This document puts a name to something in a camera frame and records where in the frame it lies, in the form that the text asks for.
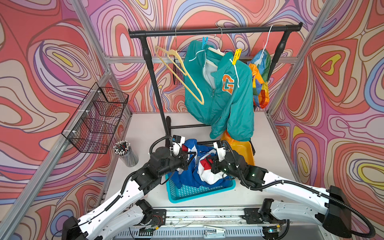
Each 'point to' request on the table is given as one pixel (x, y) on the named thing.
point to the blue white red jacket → (198, 173)
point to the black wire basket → (95, 122)
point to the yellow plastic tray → (245, 148)
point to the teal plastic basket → (184, 193)
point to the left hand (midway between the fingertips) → (197, 155)
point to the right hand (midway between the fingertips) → (207, 162)
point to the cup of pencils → (122, 149)
